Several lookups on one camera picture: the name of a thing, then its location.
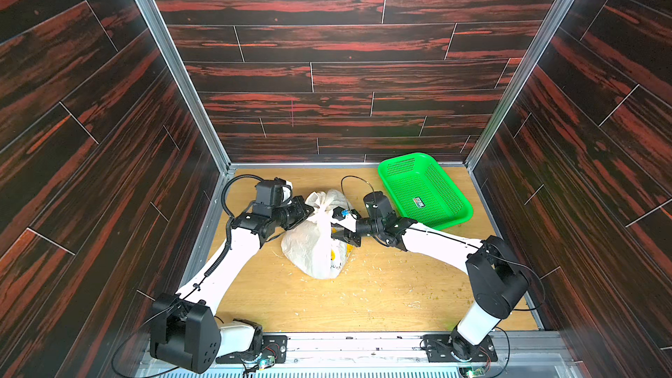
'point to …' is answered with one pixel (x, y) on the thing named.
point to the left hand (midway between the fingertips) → (317, 208)
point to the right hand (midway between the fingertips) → (334, 223)
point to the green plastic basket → (423, 192)
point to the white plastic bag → (310, 248)
